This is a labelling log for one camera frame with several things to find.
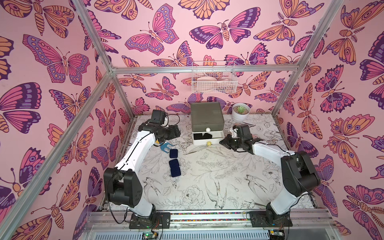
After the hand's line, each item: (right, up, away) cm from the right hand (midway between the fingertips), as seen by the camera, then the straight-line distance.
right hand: (216, 142), depth 91 cm
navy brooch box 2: (-25, -18, -3) cm, 31 cm away
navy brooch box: (-26, -14, +1) cm, 30 cm away
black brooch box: (-11, +4, +1) cm, 12 cm away
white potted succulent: (+20, +20, +18) cm, 34 cm away
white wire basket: (-1, +41, +3) cm, 41 cm away
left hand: (-24, +6, -6) cm, 25 cm away
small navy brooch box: (-28, -8, +8) cm, 30 cm away
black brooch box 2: (-5, +4, +4) cm, 8 cm away
